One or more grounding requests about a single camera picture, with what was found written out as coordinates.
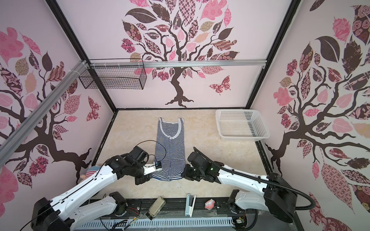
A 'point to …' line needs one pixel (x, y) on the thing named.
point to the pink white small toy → (209, 204)
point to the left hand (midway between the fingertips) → (148, 177)
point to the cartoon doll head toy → (90, 172)
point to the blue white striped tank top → (171, 151)
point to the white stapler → (190, 199)
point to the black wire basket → (116, 73)
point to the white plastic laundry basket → (241, 124)
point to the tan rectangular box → (155, 208)
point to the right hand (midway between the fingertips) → (179, 174)
